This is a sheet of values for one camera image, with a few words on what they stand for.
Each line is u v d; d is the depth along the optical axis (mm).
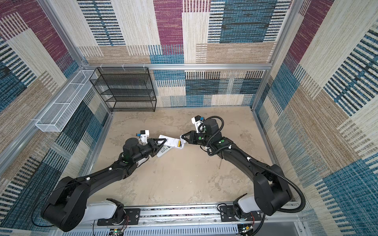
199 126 729
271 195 422
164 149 962
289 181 389
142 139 770
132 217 733
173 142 819
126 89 1114
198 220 731
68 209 419
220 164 913
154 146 731
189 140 723
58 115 724
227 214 730
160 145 766
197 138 711
